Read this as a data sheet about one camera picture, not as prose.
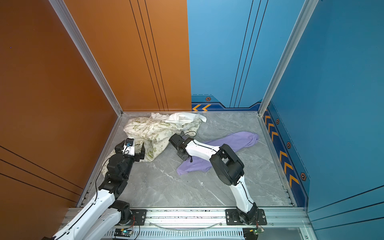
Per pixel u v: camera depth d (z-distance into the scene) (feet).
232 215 2.39
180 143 2.42
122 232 2.33
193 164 2.91
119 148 2.30
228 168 1.75
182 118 3.38
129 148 2.15
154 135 2.94
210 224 2.37
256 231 2.28
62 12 2.32
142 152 2.43
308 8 2.30
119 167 1.93
